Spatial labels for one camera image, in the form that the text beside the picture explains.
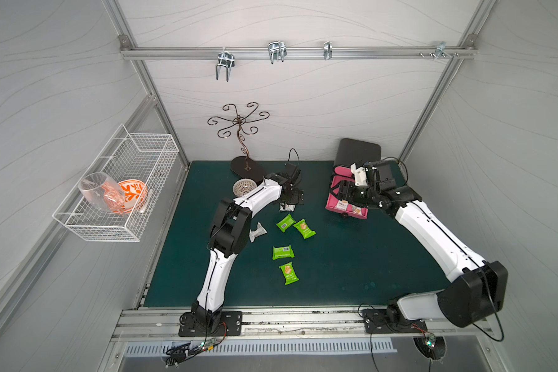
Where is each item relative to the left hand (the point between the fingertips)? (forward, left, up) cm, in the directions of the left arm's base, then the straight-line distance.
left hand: (292, 199), depth 99 cm
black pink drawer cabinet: (+20, -26, +9) cm, 34 cm away
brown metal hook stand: (+21, +23, -2) cm, 32 cm away
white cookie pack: (-13, +13, -4) cm, 19 cm away
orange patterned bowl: (-19, +47, +27) cm, 57 cm away
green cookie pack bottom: (-30, +1, -5) cm, 30 cm away
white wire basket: (-1, +53, +26) cm, 59 cm away
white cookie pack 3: (-5, -27, 0) cm, 27 cm away
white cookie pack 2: (-2, -21, -1) cm, 22 cm away
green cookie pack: (-9, +3, -4) cm, 10 cm away
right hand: (-9, -15, +17) cm, 25 cm away
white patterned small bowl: (+10, +24, -2) cm, 26 cm away
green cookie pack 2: (-12, -5, -4) cm, 14 cm away
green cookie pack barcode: (-22, +4, -4) cm, 23 cm away
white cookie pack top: (-9, +2, +7) cm, 11 cm away
